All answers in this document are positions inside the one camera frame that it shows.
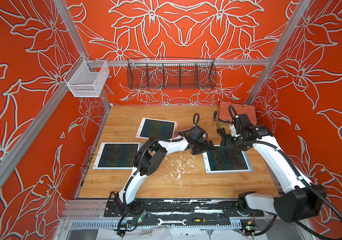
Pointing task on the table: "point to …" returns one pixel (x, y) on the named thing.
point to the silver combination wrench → (161, 221)
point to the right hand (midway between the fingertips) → (227, 143)
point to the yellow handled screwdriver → (202, 220)
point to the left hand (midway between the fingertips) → (211, 150)
